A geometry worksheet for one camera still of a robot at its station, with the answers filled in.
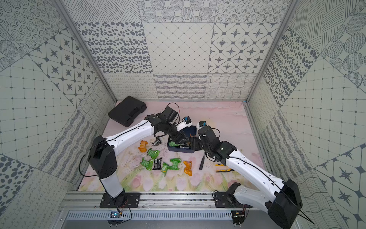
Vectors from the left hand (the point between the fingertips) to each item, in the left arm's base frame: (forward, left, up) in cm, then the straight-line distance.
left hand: (185, 133), depth 82 cm
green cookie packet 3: (-13, +23, -16) cm, 31 cm away
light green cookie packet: (-15, +12, -15) cm, 25 cm away
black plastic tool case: (+26, +49, -11) cm, 56 cm away
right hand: (-5, -6, 0) cm, 8 cm away
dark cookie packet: (+2, +20, -15) cm, 25 cm away
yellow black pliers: (-12, -21, -16) cm, 29 cm away
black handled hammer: (-11, -10, -17) cm, 23 cm away
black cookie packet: (-12, +17, -15) cm, 26 cm away
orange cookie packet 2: (-2, +29, -15) cm, 33 cm away
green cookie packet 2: (-6, +21, -16) cm, 27 cm away
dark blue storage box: (+11, -3, -14) cm, 18 cm away
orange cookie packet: (-16, -2, -16) cm, 22 cm away
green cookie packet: (-11, +6, -15) cm, 20 cm away
